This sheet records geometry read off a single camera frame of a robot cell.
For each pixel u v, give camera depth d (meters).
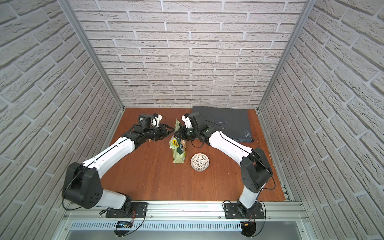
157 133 0.73
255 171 0.45
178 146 0.81
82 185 0.42
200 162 0.90
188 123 0.75
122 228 0.71
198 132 0.64
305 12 0.71
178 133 0.79
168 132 0.76
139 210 0.73
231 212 0.73
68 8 0.70
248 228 0.71
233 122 1.07
